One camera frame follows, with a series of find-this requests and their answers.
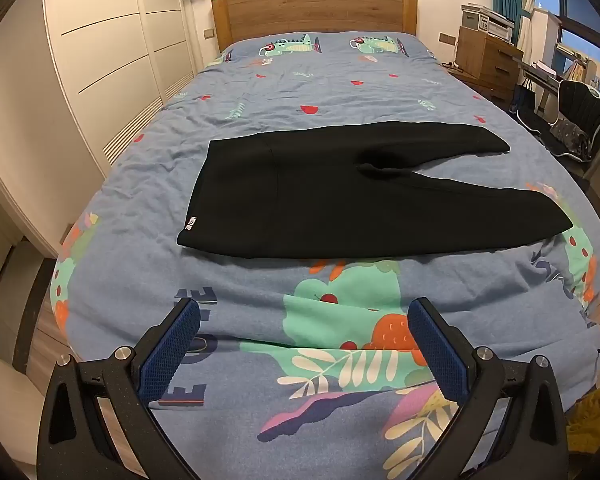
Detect grey bag on chair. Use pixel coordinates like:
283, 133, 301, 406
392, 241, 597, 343
552, 117, 589, 155

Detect yellow cloth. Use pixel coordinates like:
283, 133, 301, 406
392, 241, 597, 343
565, 385, 600, 453

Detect wooden headboard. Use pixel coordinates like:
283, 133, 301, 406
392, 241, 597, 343
211, 0, 418, 53

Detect white wardrobe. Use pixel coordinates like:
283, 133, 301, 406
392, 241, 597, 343
42, 0, 198, 168

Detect wooden drawer cabinet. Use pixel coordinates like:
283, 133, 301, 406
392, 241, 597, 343
455, 26, 524, 103

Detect white printer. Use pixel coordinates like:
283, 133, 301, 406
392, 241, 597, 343
461, 4, 516, 41

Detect black pants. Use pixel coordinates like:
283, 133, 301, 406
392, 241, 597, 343
176, 121, 574, 261

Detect blue printed bed cover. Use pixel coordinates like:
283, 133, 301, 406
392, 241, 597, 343
50, 30, 600, 480

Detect white desk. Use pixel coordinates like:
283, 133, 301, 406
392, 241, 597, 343
522, 62, 581, 123

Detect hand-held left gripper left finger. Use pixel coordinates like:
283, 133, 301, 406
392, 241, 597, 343
36, 297, 202, 480

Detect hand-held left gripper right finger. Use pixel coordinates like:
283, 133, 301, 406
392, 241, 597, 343
407, 297, 570, 480

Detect black desk chair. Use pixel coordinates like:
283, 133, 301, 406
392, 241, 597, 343
550, 79, 600, 161

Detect window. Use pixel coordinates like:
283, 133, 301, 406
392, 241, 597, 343
530, 0, 600, 76

